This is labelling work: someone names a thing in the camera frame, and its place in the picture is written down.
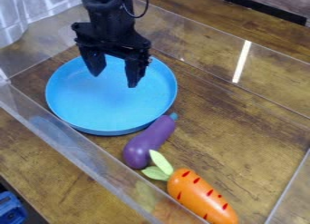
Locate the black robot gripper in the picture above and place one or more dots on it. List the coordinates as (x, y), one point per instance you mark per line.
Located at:
(110, 34)

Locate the blue round tray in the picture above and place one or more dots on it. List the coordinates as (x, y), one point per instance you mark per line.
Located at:
(99, 105)

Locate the purple toy eggplant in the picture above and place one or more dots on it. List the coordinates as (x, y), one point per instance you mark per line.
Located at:
(150, 139)

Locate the white curtain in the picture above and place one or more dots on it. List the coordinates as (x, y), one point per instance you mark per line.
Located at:
(18, 13)

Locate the dark wooden furniture edge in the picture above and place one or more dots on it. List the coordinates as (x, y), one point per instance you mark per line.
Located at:
(269, 10)

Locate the orange toy carrot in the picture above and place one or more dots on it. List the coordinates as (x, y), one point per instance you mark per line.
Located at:
(192, 191)

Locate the blue plastic object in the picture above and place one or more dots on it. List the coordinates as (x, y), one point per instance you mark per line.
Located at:
(12, 211)

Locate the clear acrylic enclosure wall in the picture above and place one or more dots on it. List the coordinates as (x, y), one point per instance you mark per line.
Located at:
(242, 66)

